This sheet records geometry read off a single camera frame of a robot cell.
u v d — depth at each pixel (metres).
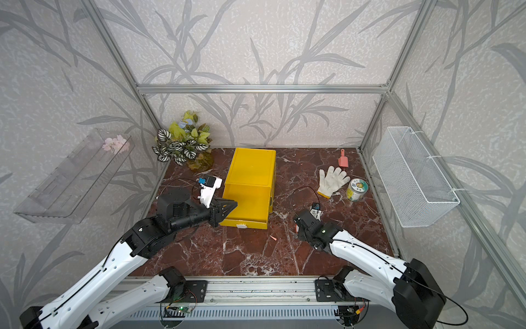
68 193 0.66
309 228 0.63
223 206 0.59
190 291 0.72
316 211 0.75
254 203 0.81
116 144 0.77
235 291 0.75
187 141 0.91
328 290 0.74
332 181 1.06
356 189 0.93
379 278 0.45
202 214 0.57
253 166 0.85
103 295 0.43
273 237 0.87
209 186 0.57
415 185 0.61
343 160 1.12
